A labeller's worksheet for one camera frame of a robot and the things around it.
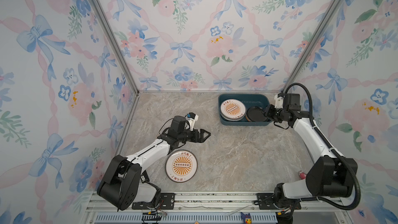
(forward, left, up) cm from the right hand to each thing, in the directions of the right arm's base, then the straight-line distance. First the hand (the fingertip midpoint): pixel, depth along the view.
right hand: (265, 110), depth 86 cm
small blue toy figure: (-48, +15, -16) cm, 52 cm away
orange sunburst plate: (+13, +14, -15) cm, 25 cm away
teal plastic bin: (+24, 0, -19) cm, 31 cm away
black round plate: (+9, -1, -15) cm, 17 cm away
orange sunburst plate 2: (-25, +46, -18) cm, 55 cm away
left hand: (-12, +33, -5) cm, 35 cm away
